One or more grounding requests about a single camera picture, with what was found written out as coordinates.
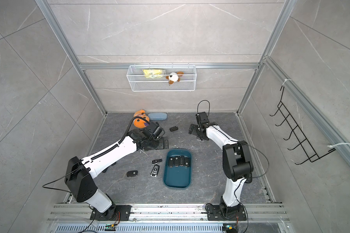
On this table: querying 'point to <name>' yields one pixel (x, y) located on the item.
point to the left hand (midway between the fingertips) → (164, 142)
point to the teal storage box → (177, 169)
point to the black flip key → (171, 161)
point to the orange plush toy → (139, 122)
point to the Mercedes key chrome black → (155, 161)
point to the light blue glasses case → (157, 116)
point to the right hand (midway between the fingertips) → (196, 131)
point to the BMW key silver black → (155, 171)
